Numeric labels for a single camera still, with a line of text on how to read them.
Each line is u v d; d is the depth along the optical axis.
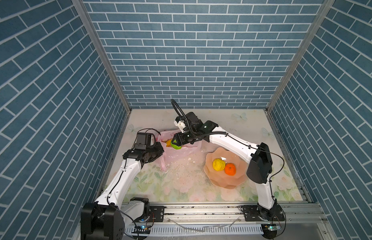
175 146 0.77
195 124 0.64
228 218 0.74
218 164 0.85
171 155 0.83
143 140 0.63
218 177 0.85
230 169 0.84
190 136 0.69
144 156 0.59
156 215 0.74
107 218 0.38
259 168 0.48
